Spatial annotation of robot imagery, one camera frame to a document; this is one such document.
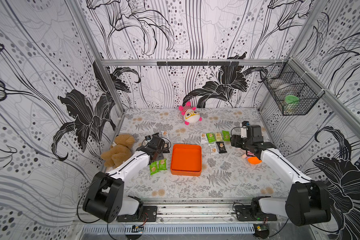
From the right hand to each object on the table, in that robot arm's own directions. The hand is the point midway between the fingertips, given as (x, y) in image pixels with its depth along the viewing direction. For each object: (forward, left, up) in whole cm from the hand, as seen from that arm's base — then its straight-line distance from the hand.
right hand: (236, 136), depth 88 cm
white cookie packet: (+5, +18, -11) cm, 22 cm away
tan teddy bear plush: (-9, +70, -2) cm, 70 cm away
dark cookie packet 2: (-2, +44, -10) cm, 45 cm away
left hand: (-10, +49, -8) cm, 51 cm away
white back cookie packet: (-2, +13, -11) cm, 17 cm away
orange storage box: (-12, +30, -7) cm, 33 cm away
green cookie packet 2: (+7, +3, -10) cm, 13 cm away
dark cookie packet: (-2, +7, -11) cm, 13 cm away
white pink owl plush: (+23, +27, -5) cm, 36 cm away
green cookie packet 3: (-15, +50, -11) cm, 53 cm away
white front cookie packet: (+10, +46, -11) cm, 48 cm away
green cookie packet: (+7, +13, -11) cm, 19 cm away
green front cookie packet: (-13, +45, -10) cm, 48 cm away
